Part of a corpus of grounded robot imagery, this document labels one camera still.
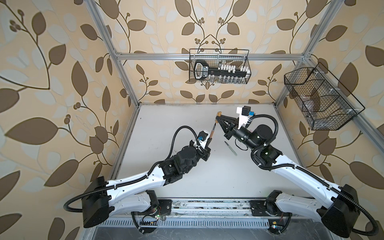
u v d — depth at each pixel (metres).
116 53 0.91
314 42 0.83
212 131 0.68
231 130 0.57
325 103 0.73
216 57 0.91
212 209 0.75
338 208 0.38
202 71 0.85
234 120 0.60
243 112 0.55
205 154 0.60
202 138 0.58
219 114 0.63
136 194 0.48
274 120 0.46
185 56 0.90
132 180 0.46
